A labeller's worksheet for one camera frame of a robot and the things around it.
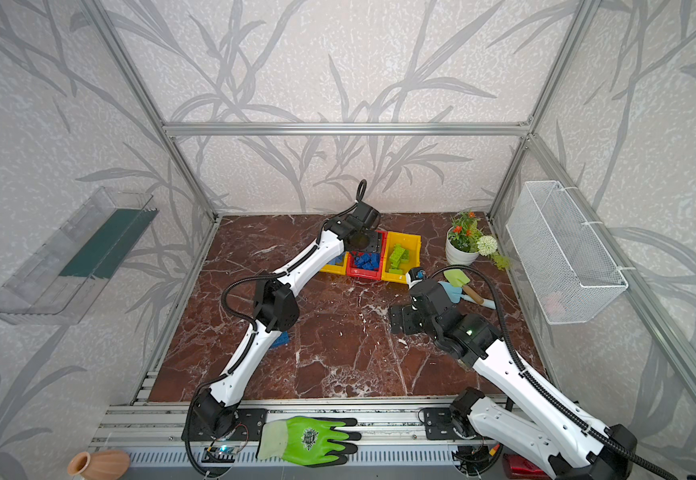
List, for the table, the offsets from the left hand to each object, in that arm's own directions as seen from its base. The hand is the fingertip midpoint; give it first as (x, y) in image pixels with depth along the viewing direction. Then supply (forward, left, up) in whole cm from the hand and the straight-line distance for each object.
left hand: (376, 235), depth 99 cm
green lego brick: (-4, -8, -8) cm, 11 cm away
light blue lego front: (-21, +10, +15) cm, 28 cm away
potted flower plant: (-2, -30, -1) cm, 30 cm away
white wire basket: (-30, -39, +25) cm, 55 cm away
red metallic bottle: (-62, -31, -5) cm, 69 cm away
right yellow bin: (+3, -11, -6) cm, 13 cm away
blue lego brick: (-39, +23, +7) cm, 46 cm away
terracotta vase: (-62, +58, -1) cm, 85 cm away
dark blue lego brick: (-5, +3, -8) cm, 10 cm away
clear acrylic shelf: (-27, +68, +21) cm, 76 cm away
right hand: (-27, -7, +7) cm, 29 cm away
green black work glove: (-57, +17, -9) cm, 60 cm away
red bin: (-10, +7, -8) cm, 15 cm away
